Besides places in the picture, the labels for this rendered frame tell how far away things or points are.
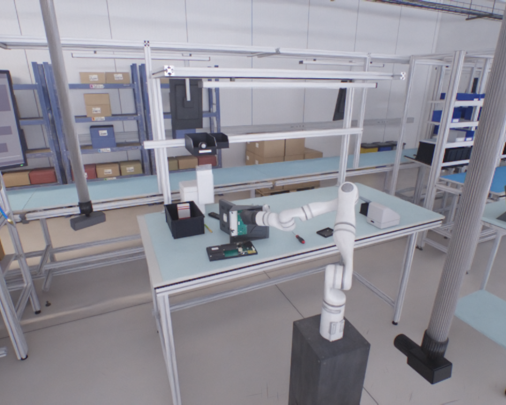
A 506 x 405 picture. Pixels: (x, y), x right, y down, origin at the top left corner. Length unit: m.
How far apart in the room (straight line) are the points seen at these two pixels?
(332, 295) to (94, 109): 4.43
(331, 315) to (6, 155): 1.84
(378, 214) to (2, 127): 2.18
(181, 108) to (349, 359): 2.74
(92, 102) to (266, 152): 2.69
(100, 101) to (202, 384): 4.00
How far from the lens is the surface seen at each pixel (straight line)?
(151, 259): 1.75
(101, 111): 5.13
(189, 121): 3.47
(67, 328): 3.13
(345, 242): 1.35
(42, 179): 5.39
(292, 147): 5.43
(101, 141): 5.16
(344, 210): 1.43
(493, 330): 2.79
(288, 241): 1.85
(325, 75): 2.12
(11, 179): 5.46
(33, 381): 2.81
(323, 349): 1.42
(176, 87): 3.35
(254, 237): 1.88
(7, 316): 2.75
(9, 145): 2.12
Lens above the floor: 1.85
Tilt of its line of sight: 20 degrees down
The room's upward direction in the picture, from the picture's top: straight up
